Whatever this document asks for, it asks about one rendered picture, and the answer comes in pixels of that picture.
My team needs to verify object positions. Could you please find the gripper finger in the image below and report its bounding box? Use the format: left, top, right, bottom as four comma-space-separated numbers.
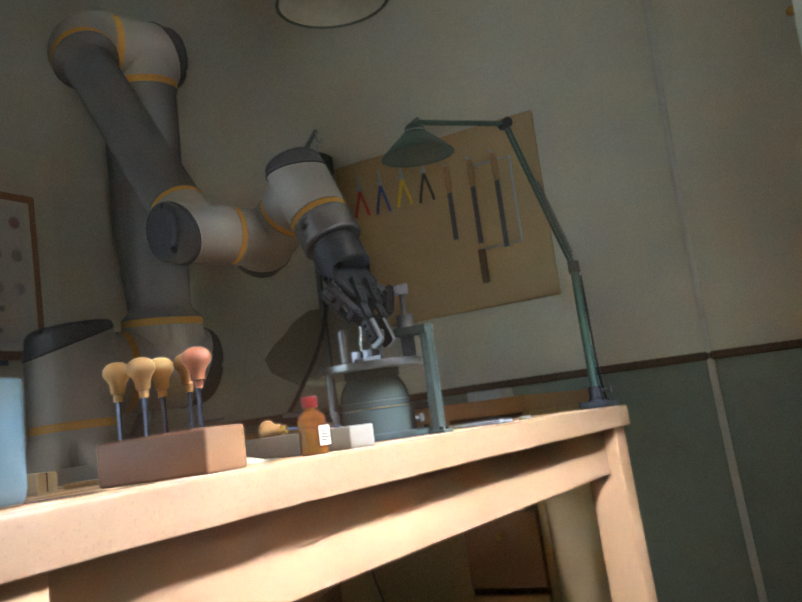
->
322, 275, 377, 352
353, 275, 397, 349

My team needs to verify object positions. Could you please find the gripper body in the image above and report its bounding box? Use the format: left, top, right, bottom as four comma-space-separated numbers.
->
299, 222, 375, 286

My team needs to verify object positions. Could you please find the knurled grey plunger knob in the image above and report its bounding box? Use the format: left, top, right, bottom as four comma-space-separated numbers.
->
392, 283, 417, 331

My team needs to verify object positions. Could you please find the grey ball vice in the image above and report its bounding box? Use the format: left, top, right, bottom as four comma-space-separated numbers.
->
324, 354, 429, 440

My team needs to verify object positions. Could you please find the long wooden tray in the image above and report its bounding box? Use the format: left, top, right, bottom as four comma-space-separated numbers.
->
412, 389, 591, 426

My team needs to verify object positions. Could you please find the brown tool board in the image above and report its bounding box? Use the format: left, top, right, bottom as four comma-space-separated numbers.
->
335, 111, 563, 325

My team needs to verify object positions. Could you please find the green desk lamp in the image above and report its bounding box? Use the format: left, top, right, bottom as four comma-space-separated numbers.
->
380, 115, 620, 410

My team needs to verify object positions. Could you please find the white block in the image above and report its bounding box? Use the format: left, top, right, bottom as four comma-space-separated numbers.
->
325, 422, 377, 452

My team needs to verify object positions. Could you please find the orange bottle red cap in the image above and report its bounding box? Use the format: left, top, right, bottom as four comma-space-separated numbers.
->
296, 394, 333, 457

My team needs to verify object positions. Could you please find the grey bench pad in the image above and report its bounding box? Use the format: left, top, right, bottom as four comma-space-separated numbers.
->
244, 432, 303, 460

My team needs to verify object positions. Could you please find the wooden workbench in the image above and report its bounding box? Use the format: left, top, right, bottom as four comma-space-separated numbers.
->
0, 403, 659, 602

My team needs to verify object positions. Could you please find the brown graver block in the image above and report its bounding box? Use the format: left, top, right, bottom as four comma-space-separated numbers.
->
95, 423, 248, 489

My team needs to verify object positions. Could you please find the round ceiling lamp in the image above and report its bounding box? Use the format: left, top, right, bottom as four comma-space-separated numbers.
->
275, 0, 391, 29

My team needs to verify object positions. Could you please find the pale blue cup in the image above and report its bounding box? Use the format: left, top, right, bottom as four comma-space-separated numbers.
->
0, 377, 29, 509

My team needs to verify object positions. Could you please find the green vice frame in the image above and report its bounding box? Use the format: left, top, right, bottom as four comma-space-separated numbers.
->
338, 321, 454, 441

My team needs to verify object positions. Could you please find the wooden handled file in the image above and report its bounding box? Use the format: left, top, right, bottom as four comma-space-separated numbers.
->
442, 164, 461, 242
489, 153, 511, 248
464, 157, 486, 246

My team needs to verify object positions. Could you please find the pink handled graver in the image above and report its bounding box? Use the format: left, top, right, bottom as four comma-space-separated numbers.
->
182, 345, 214, 429

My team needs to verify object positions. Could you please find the framed wall poster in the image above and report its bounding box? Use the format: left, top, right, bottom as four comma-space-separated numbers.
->
0, 190, 46, 363

